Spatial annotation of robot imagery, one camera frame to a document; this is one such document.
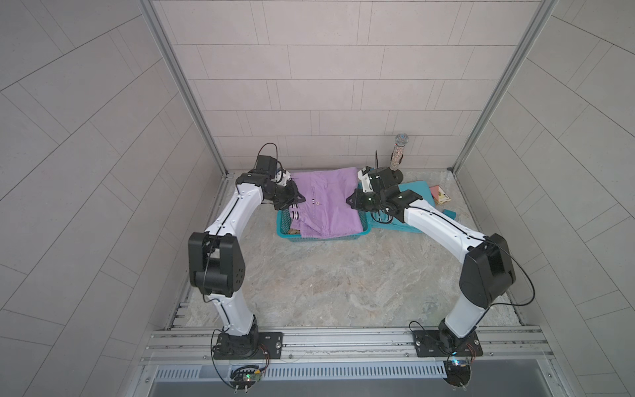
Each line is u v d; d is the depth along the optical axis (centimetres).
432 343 71
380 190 65
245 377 65
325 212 86
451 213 101
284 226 87
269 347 71
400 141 91
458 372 68
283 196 75
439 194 106
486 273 44
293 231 84
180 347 71
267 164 70
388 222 70
